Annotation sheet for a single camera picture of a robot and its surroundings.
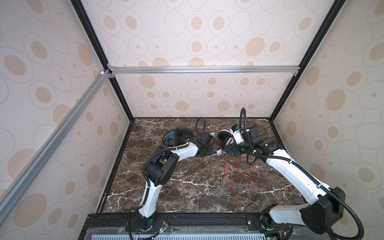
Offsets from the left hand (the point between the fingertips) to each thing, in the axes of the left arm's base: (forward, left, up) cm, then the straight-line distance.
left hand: (216, 149), depth 96 cm
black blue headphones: (+14, +27, -6) cm, 31 cm away
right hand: (-6, -7, +14) cm, 17 cm away
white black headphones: (+6, -7, +4) cm, 10 cm away
